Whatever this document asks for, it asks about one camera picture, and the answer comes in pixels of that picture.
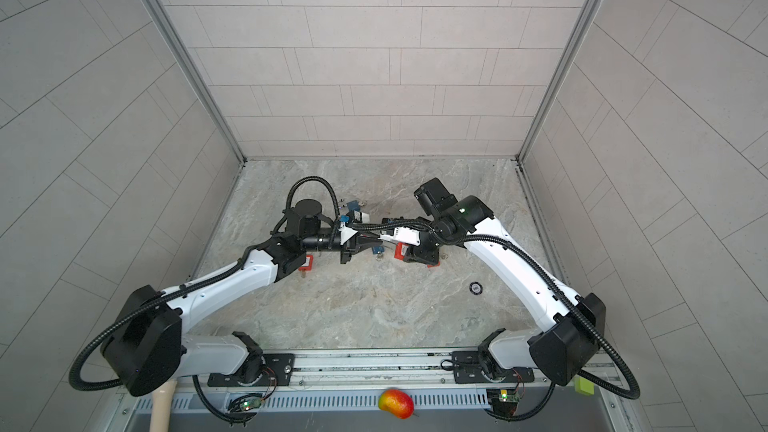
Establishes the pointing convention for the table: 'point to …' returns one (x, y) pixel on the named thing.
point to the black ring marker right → (476, 288)
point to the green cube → (584, 386)
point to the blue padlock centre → (377, 249)
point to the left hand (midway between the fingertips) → (385, 239)
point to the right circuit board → (503, 401)
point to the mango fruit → (397, 403)
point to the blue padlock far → (353, 206)
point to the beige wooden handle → (161, 406)
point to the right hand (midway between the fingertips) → (407, 248)
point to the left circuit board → (244, 403)
